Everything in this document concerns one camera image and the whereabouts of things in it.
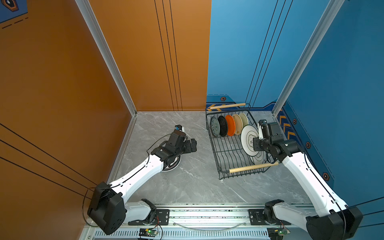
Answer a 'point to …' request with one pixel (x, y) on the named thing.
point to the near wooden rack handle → (253, 167)
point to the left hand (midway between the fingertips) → (191, 142)
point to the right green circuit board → (283, 232)
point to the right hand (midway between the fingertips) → (256, 141)
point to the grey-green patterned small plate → (214, 126)
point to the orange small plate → (230, 125)
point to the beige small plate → (238, 124)
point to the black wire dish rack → (229, 152)
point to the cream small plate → (244, 118)
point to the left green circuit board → (151, 232)
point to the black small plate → (223, 126)
